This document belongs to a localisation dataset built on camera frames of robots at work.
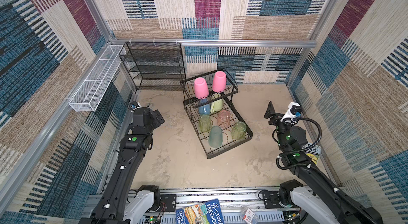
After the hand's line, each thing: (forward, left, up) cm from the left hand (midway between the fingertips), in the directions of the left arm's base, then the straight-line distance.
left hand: (150, 116), depth 78 cm
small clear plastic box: (-38, -44, -20) cm, 62 cm away
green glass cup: (+7, -26, -18) cm, 33 cm away
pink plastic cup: (+18, -34, +5) cm, 39 cm away
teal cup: (-5, -32, -13) cm, 35 cm away
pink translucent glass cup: (+10, -38, -17) cm, 43 cm away
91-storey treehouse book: (-37, -28, -20) cm, 50 cm away
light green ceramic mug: (+17, -33, -13) cm, 40 cm away
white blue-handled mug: (+13, -27, -13) cm, 32 cm away
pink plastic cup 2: (+13, -25, +5) cm, 28 cm away
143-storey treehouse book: (-12, -84, -19) cm, 87 cm away
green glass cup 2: (-2, -45, -13) cm, 47 cm away
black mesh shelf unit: (+46, +8, -5) cm, 47 cm away
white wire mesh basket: (+4, +25, +12) cm, 28 cm away
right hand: (+1, -62, +4) cm, 62 cm away
